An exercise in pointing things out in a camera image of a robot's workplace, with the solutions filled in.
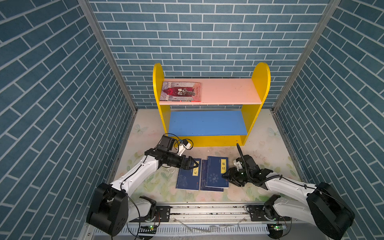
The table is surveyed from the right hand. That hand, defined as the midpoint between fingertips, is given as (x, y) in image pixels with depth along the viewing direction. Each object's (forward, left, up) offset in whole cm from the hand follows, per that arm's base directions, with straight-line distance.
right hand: (222, 176), depth 83 cm
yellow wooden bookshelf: (+37, +8, +13) cm, 40 cm away
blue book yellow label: (+6, +4, -2) cm, 7 cm away
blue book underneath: (-3, +11, -3) cm, 12 cm away
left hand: (+1, +17, +10) cm, 20 cm away
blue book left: (-3, +19, 0) cm, 19 cm away
